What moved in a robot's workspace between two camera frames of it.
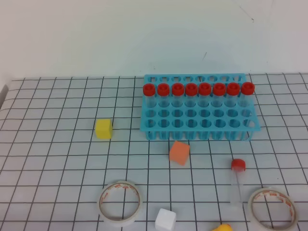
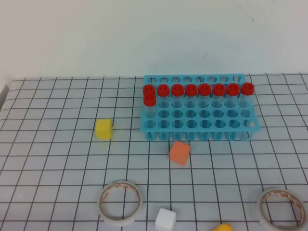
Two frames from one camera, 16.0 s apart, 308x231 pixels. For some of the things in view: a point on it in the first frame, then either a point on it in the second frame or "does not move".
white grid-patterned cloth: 53,167 does not move
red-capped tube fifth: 204,91 does not move
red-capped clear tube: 238,166 -> 149,98
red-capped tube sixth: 219,90 does not move
